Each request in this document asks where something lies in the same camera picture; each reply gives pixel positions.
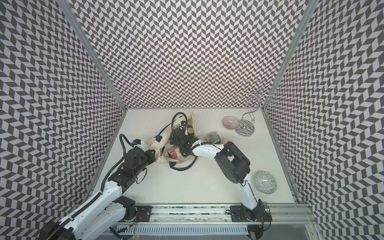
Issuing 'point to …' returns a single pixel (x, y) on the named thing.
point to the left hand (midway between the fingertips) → (156, 152)
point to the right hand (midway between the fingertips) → (180, 137)
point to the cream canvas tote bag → (160, 143)
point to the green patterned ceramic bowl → (265, 182)
